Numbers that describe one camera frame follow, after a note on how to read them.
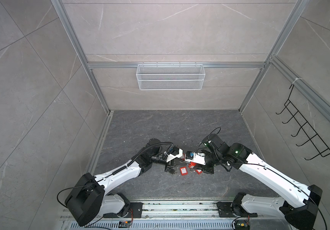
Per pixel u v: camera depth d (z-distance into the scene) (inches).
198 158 23.6
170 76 39.7
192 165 26.5
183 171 33.7
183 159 24.4
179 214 28.7
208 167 24.0
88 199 16.1
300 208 15.5
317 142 24.5
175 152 23.4
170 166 25.0
